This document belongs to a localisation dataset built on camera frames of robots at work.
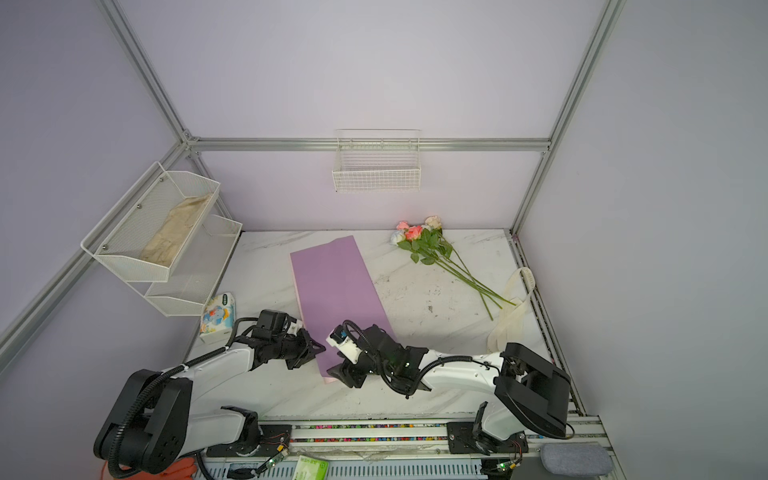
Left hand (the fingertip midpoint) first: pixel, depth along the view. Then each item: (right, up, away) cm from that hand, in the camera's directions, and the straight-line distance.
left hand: (324, 350), depth 86 cm
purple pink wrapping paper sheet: (-2, +17, +23) cm, 29 cm away
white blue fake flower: (+21, +35, +26) cm, 49 cm away
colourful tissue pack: (-33, +8, +4) cm, 35 cm away
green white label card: (+1, -22, -18) cm, 28 cm away
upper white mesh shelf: (-44, +34, -10) cm, 56 cm away
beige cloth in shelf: (-39, +32, -9) cm, 51 cm away
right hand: (+4, -1, -10) cm, 11 cm away
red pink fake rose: (+28, +37, +28) cm, 54 cm away
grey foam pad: (+63, -20, -17) cm, 68 cm away
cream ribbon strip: (+66, +17, +20) cm, 71 cm away
